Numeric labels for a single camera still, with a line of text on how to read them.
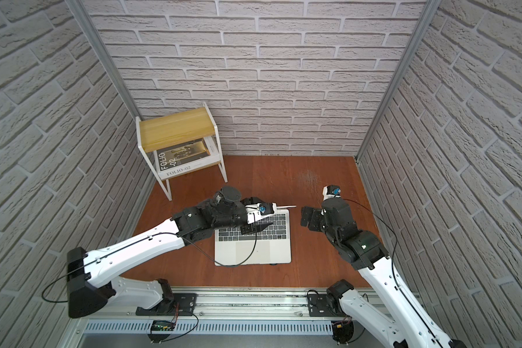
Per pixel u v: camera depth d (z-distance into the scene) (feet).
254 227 1.93
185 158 3.03
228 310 2.42
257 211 1.81
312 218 2.00
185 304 2.42
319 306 2.41
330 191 2.00
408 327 1.28
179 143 2.66
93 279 1.29
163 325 2.36
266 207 1.80
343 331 2.32
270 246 2.73
